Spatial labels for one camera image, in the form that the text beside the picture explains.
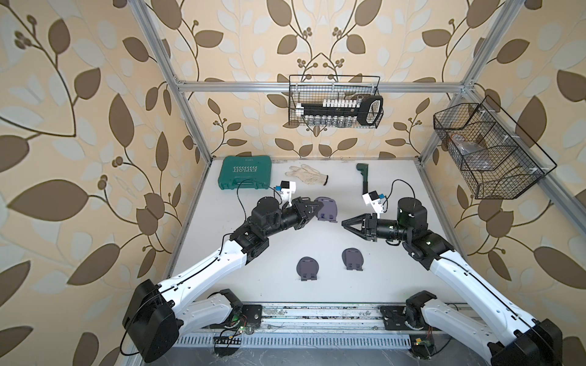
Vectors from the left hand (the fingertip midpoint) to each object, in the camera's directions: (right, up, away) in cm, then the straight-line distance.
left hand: (321, 202), depth 66 cm
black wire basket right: (+58, +14, +7) cm, 60 cm away
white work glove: (-4, +10, +49) cm, 50 cm away
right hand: (+7, -8, +3) cm, 11 cm away
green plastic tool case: (-35, +11, +43) cm, 57 cm away
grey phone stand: (-4, -27, +18) cm, 32 cm away
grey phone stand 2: (+14, -24, +20) cm, 34 cm away
